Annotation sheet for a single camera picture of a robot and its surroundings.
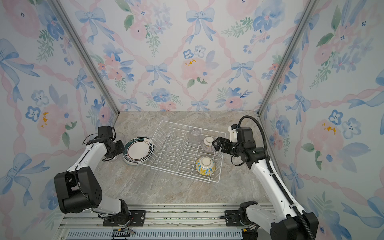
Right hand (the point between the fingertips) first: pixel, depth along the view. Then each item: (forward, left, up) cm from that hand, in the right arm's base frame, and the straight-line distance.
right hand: (219, 143), depth 78 cm
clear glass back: (+15, +13, -10) cm, 22 cm away
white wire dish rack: (+5, +25, -14) cm, 29 cm away
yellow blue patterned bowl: (-6, +7, -14) cm, 17 cm away
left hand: (+3, +58, -10) cm, 59 cm away
